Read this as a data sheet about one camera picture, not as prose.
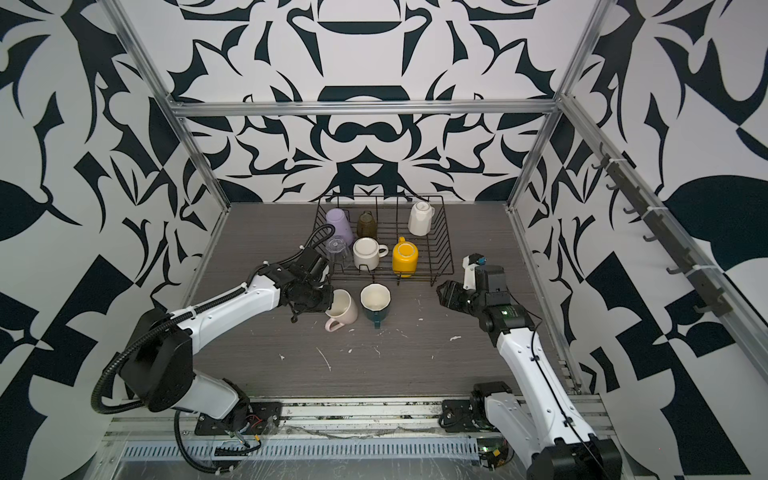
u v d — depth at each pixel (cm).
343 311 81
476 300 66
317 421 75
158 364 43
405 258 92
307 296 70
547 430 41
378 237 106
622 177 65
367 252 94
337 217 96
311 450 65
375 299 88
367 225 105
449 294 71
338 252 94
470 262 74
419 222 103
